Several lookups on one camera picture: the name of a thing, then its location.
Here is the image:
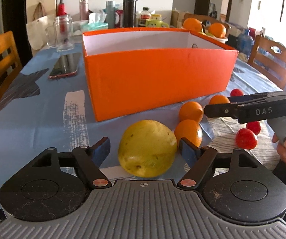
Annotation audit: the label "large yellow pomelo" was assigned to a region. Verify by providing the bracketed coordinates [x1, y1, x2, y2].
[118, 120, 177, 178]

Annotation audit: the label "orange by pomelo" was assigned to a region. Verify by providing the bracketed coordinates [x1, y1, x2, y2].
[174, 119, 202, 147]

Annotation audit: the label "red tomato middle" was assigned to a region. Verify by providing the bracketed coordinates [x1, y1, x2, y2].
[246, 121, 261, 135]

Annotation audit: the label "red tomato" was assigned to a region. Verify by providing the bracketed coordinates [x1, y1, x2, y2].
[246, 121, 261, 135]
[235, 128, 258, 149]
[230, 88, 244, 97]

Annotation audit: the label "wooden chair right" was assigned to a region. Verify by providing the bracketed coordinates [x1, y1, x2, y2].
[247, 36, 286, 89]

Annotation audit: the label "red tomato near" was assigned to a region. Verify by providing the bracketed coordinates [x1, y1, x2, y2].
[235, 128, 258, 149]

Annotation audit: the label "orange near box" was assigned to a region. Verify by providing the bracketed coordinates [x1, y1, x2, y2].
[179, 101, 204, 123]

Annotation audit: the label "small tangerine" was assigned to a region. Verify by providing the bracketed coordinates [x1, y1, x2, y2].
[208, 94, 230, 105]

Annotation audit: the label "light blue tablecloth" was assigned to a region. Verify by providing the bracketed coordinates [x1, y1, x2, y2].
[0, 42, 283, 229]

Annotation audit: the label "blue water jug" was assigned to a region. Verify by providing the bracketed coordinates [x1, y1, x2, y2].
[237, 29, 254, 58]

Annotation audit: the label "white fruit bowl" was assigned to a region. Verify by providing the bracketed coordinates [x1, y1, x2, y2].
[200, 31, 228, 44]

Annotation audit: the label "orange cardboard box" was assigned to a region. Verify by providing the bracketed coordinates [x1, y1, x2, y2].
[82, 27, 238, 121]

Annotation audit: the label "black smartphone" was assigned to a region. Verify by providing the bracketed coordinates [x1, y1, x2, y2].
[49, 53, 81, 80]

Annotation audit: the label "orange in bowl right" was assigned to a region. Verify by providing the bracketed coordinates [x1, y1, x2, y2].
[208, 23, 227, 38]

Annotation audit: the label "orange in bowl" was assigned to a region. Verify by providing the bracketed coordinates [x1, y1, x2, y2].
[208, 23, 227, 38]
[182, 18, 203, 32]

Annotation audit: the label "wooden chair far end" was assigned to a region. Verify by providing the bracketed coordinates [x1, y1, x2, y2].
[183, 13, 230, 37]

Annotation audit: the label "orange in bowl left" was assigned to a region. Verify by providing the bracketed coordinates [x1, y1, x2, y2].
[182, 18, 203, 32]

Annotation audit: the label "glass jar mug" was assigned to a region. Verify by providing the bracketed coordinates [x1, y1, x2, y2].
[46, 15, 74, 52]

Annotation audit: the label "white ceramic bowl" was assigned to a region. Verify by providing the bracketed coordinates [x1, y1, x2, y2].
[73, 20, 89, 36]

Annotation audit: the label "tissue pack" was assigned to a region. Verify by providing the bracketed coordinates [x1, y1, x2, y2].
[81, 12, 109, 32]

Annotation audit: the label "green mug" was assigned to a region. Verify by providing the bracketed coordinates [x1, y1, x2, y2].
[146, 19, 169, 28]

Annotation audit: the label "red umbrella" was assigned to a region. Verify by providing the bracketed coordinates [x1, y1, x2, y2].
[48, 0, 68, 17]

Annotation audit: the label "teal bottle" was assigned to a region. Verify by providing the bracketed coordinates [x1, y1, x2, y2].
[106, 1, 115, 29]

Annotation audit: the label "dark supplement jar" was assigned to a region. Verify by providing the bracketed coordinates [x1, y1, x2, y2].
[139, 7, 151, 26]

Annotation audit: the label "pink thermos bottle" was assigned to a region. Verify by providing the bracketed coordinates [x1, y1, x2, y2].
[79, 0, 89, 21]

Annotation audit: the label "beige paper bag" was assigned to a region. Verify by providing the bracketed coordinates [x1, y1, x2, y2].
[26, 0, 56, 51]

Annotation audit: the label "black thermos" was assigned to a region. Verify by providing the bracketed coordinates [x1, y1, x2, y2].
[123, 0, 137, 27]

